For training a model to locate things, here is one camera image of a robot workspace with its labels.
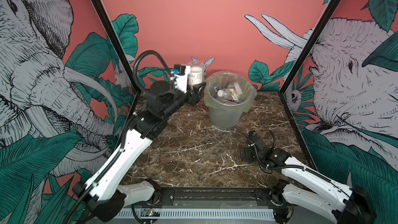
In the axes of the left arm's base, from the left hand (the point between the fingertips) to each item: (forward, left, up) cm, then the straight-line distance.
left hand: (200, 79), depth 57 cm
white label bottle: (+16, -15, -25) cm, 33 cm away
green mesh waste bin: (+11, -17, -43) cm, 48 cm away
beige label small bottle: (+17, -21, -25) cm, 37 cm away
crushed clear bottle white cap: (+20, -11, -25) cm, 34 cm away
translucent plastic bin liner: (+16, -28, -23) cm, 39 cm away
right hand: (-11, -24, -40) cm, 48 cm away
